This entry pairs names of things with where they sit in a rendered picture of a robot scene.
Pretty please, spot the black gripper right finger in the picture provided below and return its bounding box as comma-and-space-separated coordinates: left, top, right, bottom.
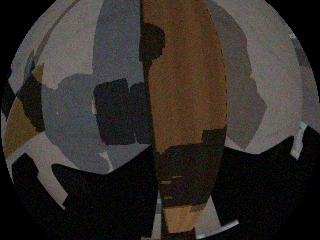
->
211, 136, 295, 227

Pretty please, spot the wooden post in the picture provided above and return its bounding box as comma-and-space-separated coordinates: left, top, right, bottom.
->
160, 207, 197, 240

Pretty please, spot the wooden rail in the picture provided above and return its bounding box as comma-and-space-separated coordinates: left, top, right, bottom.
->
139, 0, 228, 233

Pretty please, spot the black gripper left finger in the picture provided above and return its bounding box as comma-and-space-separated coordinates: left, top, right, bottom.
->
51, 145, 159, 239

